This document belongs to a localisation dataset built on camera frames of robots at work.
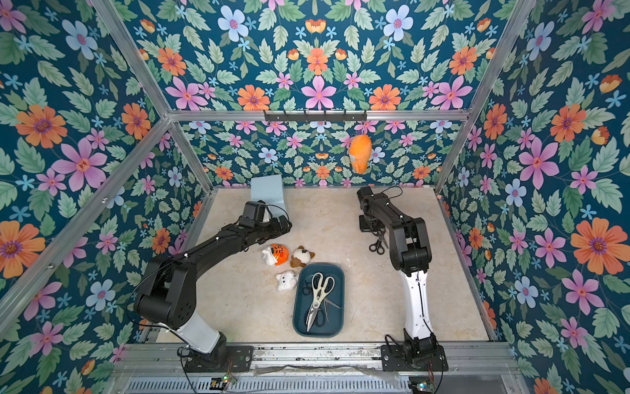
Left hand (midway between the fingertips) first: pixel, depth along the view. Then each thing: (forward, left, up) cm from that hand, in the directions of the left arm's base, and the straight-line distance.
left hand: (286, 224), depth 92 cm
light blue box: (+16, +7, +4) cm, 18 cm away
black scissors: (-6, -36, -11) cm, 38 cm away
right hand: (+4, -36, -11) cm, 38 cm away
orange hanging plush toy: (+23, -31, +15) cm, 41 cm away
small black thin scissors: (-26, -13, -10) cm, 31 cm away
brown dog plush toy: (-10, -5, -9) cm, 14 cm away
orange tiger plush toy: (-9, +4, -6) cm, 12 cm away
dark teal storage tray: (-24, -6, -11) cm, 28 cm away
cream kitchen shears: (-22, -12, -9) cm, 27 cm away
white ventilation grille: (-49, +5, -12) cm, 50 cm away
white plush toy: (-19, 0, -8) cm, 21 cm away
